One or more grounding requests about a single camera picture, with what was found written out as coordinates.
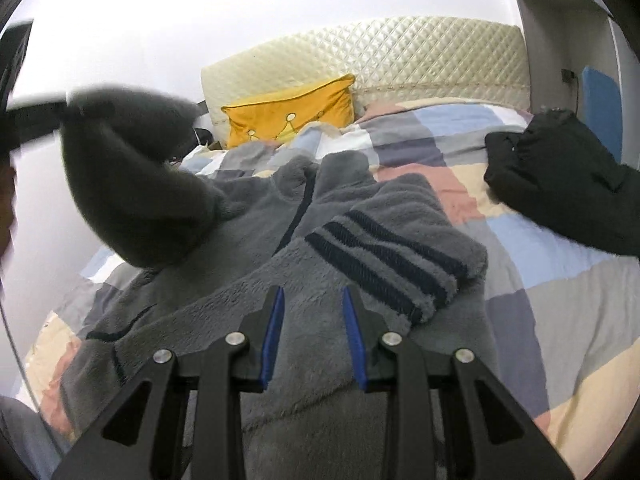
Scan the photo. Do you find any grey fleece jacket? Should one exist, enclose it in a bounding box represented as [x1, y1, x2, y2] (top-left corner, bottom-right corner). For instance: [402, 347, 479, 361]
[61, 88, 497, 479]

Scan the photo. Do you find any patchwork quilt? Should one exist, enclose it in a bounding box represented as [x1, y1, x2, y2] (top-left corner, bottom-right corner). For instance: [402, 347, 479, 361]
[22, 96, 640, 478]

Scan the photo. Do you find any yellow crown pillow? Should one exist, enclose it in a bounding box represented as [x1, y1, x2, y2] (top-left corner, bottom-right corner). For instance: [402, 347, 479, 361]
[221, 74, 356, 148]

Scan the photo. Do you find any black garment on bed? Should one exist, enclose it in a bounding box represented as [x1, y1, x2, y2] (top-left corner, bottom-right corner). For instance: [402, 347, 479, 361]
[484, 110, 639, 257]

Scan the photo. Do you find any cream quilted headboard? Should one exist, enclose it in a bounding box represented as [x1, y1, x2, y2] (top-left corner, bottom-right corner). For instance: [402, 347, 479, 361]
[201, 16, 530, 142]

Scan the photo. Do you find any grey wardrobe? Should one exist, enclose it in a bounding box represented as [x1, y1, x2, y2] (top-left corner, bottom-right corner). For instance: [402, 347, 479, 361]
[516, 0, 639, 167]

